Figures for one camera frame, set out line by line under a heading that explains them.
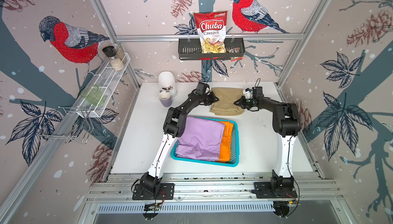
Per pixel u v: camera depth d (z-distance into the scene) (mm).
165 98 1010
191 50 1067
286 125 607
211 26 798
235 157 765
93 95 663
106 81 803
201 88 925
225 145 839
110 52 790
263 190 729
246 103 969
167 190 730
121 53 860
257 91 901
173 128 699
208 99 999
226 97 1102
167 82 1095
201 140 856
